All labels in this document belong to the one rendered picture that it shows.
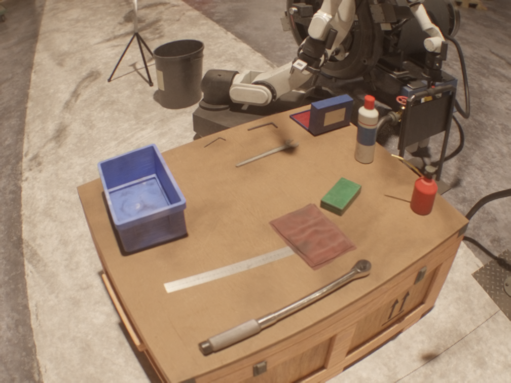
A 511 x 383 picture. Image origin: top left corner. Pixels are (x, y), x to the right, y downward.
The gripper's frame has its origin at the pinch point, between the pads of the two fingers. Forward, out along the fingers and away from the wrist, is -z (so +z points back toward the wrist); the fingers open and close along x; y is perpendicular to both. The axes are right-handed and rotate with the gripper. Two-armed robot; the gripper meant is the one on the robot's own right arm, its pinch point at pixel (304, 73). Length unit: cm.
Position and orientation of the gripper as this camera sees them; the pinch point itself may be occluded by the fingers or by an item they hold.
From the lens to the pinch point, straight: 198.3
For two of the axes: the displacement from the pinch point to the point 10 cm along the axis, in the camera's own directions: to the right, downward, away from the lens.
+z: 2.8, -7.2, -6.3
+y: 5.4, -4.3, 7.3
